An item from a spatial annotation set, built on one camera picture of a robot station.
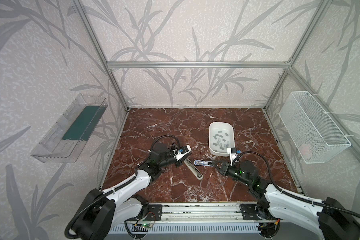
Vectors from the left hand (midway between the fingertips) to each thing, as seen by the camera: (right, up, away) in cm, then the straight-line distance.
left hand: (191, 146), depth 79 cm
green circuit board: (-21, -36, -8) cm, 43 cm away
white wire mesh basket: (+52, +7, -18) cm, 55 cm away
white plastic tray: (+25, +9, +26) cm, 37 cm away
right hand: (+11, -6, -1) cm, 13 cm away
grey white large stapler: (+2, -15, +8) cm, 17 cm away
